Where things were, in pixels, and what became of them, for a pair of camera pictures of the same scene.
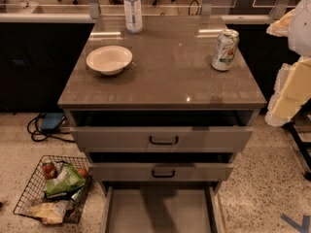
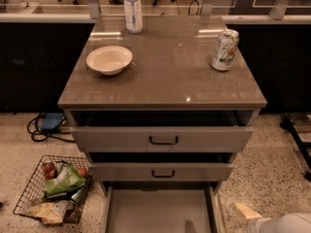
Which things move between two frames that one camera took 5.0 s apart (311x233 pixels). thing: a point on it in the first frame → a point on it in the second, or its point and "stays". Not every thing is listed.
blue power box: x=51 y=119 stays
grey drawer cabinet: x=171 y=122 stays
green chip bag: x=67 y=178 stays
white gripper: x=300 y=33 → x=261 y=225
